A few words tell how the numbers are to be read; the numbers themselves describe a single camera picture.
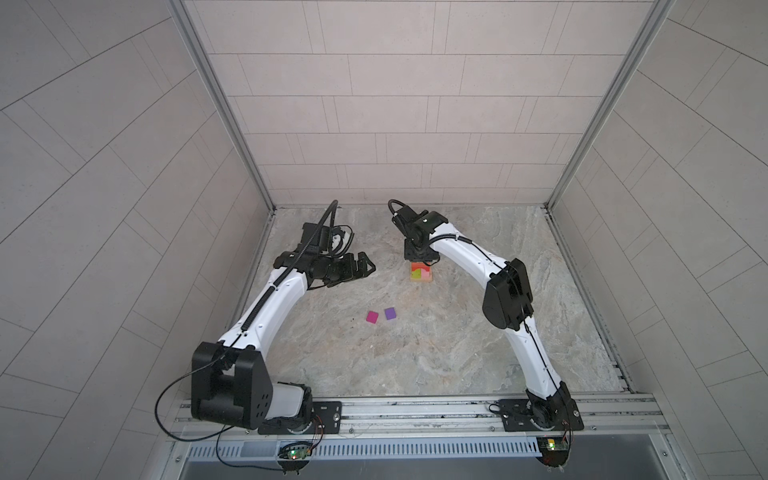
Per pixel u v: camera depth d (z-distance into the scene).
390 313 0.89
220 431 0.43
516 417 0.71
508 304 0.56
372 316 0.89
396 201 0.82
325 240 0.65
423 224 0.68
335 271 0.69
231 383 0.39
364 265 0.72
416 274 0.95
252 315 0.45
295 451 0.65
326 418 0.71
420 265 0.88
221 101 0.85
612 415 0.73
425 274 0.94
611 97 0.85
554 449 0.68
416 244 0.71
